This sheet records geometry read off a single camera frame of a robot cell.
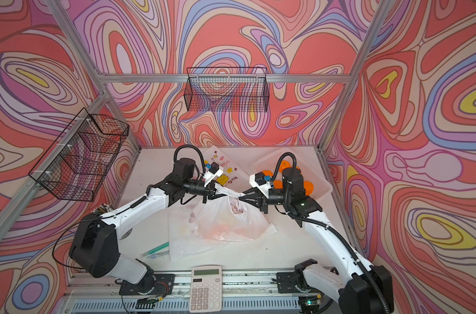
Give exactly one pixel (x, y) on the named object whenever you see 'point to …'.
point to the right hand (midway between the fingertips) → (242, 200)
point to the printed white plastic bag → (231, 217)
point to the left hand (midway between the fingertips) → (230, 194)
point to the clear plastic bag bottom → (184, 238)
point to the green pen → (164, 245)
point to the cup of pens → (102, 208)
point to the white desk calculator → (206, 288)
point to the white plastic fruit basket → (321, 187)
